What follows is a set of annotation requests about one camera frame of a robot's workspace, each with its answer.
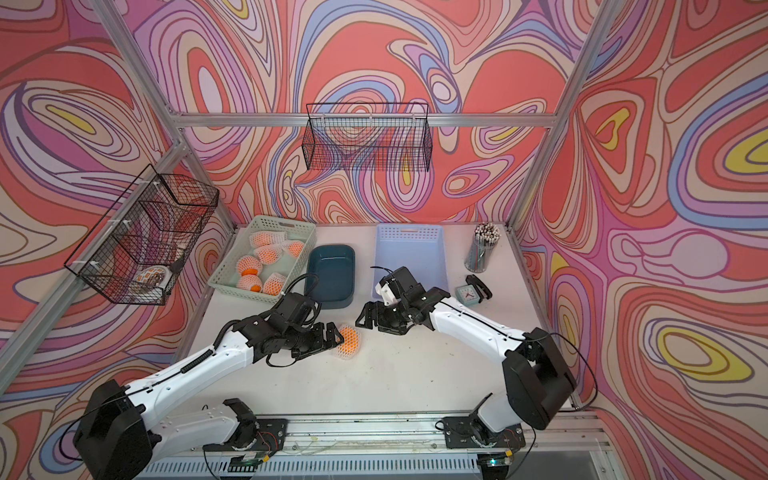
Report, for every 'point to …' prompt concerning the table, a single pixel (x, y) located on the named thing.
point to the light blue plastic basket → (417, 247)
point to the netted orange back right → (295, 247)
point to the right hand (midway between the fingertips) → (369, 333)
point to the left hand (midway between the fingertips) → (338, 345)
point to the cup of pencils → (486, 236)
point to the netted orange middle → (268, 254)
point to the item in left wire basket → (154, 274)
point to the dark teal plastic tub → (334, 266)
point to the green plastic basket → (225, 276)
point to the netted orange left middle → (249, 265)
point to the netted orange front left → (249, 282)
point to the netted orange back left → (267, 238)
